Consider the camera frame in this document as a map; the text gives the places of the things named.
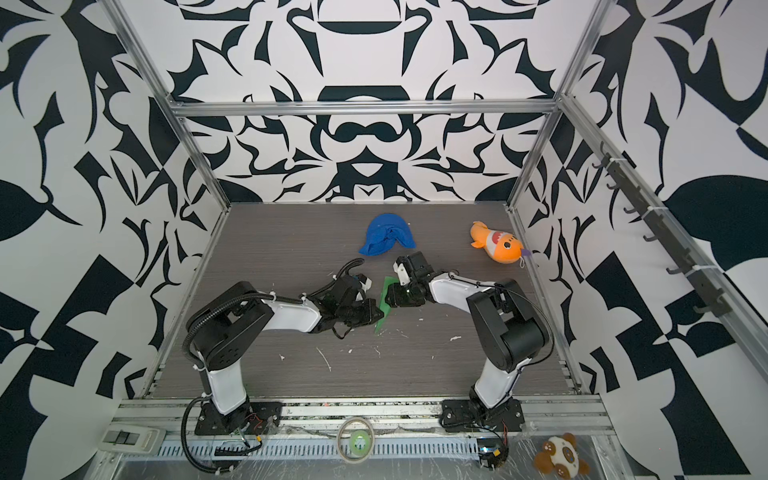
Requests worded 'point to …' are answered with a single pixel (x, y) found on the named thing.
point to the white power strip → (132, 439)
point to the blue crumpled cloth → (383, 230)
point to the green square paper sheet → (383, 306)
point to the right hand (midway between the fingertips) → (394, 297)
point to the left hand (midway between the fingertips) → (388, 309)
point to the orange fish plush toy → (501, 247)
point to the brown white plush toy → (560, 456)
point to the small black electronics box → (492, 452)
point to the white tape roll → (339, 449)
